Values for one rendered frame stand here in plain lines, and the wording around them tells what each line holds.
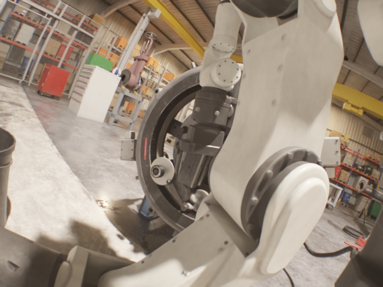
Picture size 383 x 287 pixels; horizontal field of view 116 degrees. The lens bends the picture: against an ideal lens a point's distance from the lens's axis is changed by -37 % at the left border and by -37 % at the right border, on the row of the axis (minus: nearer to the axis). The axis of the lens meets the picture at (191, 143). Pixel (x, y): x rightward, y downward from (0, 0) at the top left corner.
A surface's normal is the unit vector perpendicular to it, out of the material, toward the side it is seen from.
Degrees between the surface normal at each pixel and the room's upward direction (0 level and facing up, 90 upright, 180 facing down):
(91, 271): 90
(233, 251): 90
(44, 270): 13
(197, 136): 90
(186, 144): 98
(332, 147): 90
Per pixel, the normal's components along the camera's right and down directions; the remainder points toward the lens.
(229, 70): 0.26, 0.18
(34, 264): 0.43, -0.85
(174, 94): -0.39, -0.09
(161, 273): -0.58, -0.76
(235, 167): -0.86, -0.40
